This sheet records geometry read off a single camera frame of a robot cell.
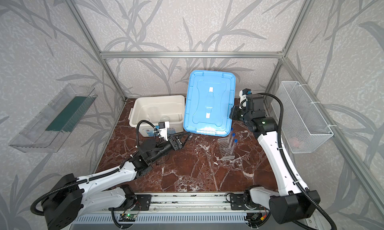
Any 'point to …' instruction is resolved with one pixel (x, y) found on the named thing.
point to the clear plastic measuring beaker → (153, 112)
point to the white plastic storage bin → (173, 106)
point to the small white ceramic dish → (164, 118)
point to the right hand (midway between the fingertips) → (232, 104)
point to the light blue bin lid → (210, 96)
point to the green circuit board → (127, 217)
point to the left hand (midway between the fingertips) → (189, 130)
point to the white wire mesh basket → (303, 127)
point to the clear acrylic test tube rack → (226, 150)
